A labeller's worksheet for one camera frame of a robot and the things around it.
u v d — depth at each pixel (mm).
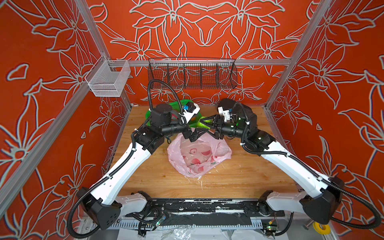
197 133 542
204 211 732
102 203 374
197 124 642
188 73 1003
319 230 664
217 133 603
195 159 901
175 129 545
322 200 374
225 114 645
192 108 510
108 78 944
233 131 570
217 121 580
